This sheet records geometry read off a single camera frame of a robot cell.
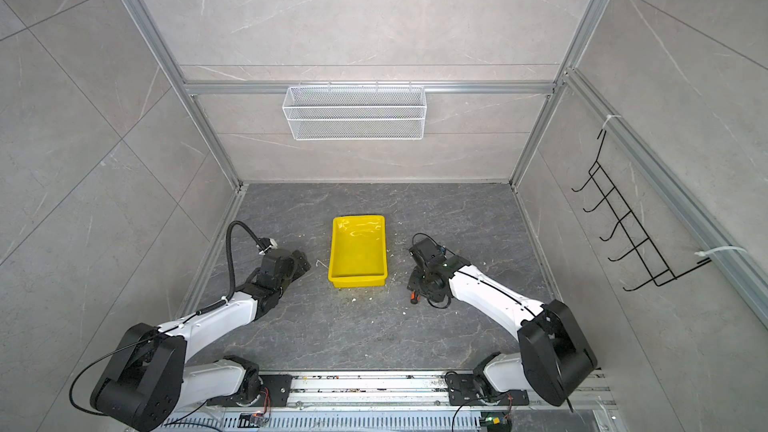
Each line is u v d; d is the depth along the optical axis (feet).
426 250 2.22
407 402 2.40
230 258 2.09
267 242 2.66
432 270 2.16
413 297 2.89
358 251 3.32
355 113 3.30
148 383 1.35
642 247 2.08
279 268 2.25
